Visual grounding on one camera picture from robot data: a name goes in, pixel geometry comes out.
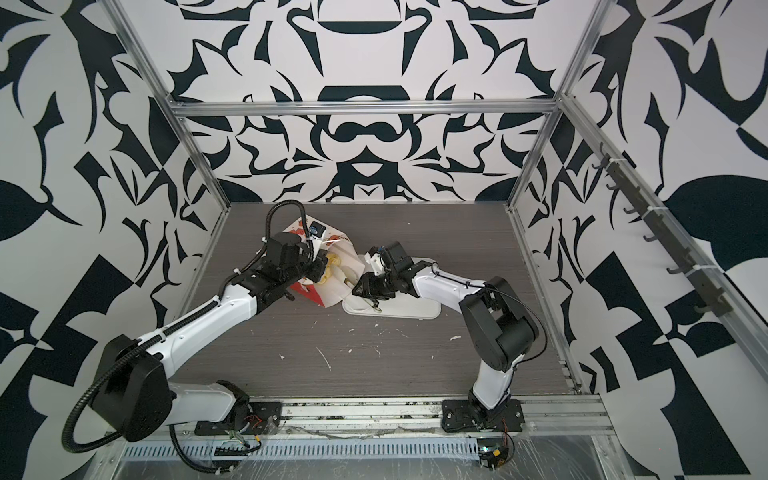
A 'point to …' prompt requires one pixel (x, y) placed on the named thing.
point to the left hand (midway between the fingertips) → (325, 245)
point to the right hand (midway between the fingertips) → (358, 290)
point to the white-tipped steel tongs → (374, 304)
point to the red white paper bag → (343, 263)
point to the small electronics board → (492, 452)
